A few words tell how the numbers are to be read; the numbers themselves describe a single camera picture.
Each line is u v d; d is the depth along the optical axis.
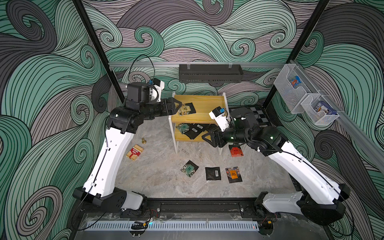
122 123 0.40
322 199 0.38
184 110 0.73
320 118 0.63
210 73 0.98
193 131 0.86
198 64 0.92
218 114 0.53
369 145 0.51
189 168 0.87
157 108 0.52
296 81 0.83
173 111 0.54
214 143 0.55
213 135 0.54
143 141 0.98
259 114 1.11
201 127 0.87
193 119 0.70
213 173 0.85
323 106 0.66
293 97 0.83
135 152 0.92
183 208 0.74
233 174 0.85
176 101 0.60
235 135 0.51
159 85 0.55
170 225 0.70
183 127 0.87
